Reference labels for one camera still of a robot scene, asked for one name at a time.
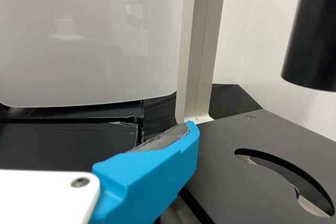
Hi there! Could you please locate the black tray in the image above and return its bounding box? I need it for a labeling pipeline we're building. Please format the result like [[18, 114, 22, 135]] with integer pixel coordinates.
[[0, 113, 148, 169]]

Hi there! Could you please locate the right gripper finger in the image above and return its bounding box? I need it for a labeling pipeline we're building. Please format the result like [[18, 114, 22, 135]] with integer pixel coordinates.
[[88, 120, 202, 224]]

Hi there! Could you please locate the white box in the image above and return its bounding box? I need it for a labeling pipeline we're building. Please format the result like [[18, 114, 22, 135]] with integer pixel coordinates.
[[0, 0, 186, 109]]

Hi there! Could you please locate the cream microscope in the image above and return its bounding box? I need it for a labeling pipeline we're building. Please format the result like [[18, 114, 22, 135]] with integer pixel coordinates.
[[167, 0, 336, 224]]

